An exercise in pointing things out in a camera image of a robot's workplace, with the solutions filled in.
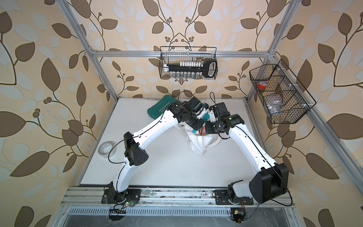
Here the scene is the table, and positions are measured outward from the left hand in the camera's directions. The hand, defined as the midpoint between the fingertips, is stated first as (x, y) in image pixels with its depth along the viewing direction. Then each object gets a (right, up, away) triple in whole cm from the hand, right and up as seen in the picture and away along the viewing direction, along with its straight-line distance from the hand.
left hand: (198, 121), depth 80 cm
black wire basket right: (+45, +12, -6) cm, 47 cm away
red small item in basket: (+40, +22, +7) cm, 46 cm away
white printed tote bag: (+1, -12, -1) cm, 12 cm away
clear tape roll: (-61, -19, +12) cm, 65 cm away
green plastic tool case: (-31, +7, +28) cm, 42 cm away
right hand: (+5, -4, +1) cm, 7 cm away
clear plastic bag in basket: (+39, +8, -7) cm, 40 cm away
